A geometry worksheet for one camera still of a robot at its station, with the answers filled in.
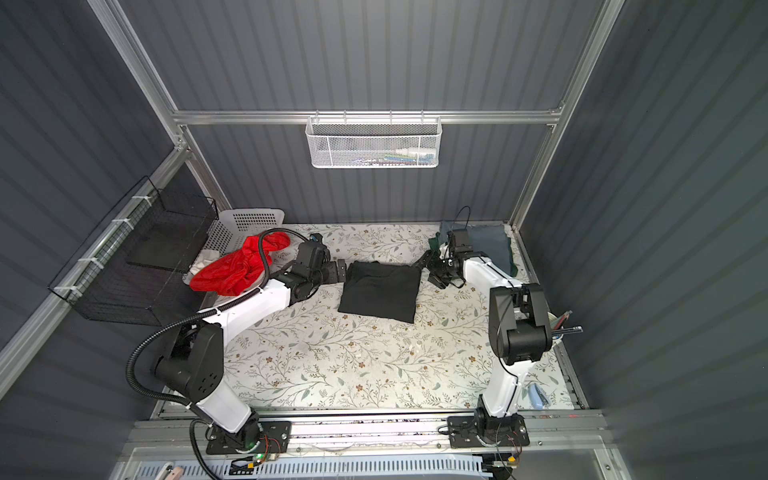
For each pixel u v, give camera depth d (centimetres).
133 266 73
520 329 50
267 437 73
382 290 95
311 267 70
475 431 73
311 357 87
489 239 108
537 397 77
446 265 79
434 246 112
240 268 92
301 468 77
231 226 115
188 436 68
